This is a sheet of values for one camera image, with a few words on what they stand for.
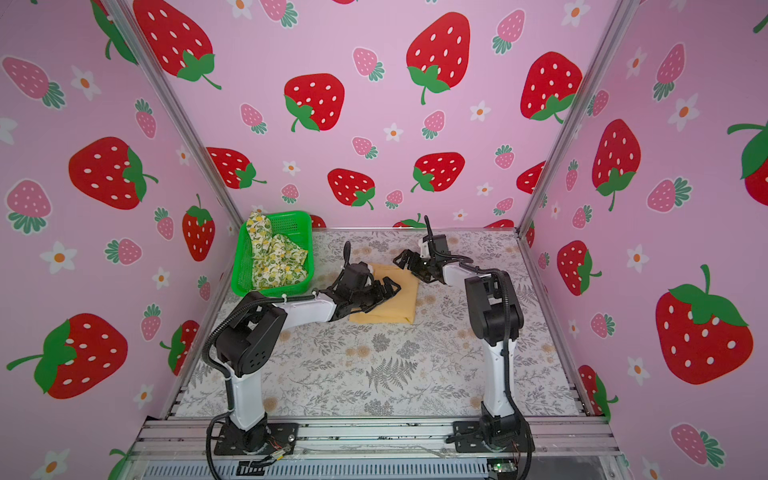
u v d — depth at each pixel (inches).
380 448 28.8
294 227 46.6
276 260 42.0
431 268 33.6
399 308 36.5
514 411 24.9
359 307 33.2
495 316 22.8
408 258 37.4
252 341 19.9
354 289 30.4
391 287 34.5
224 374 20.9
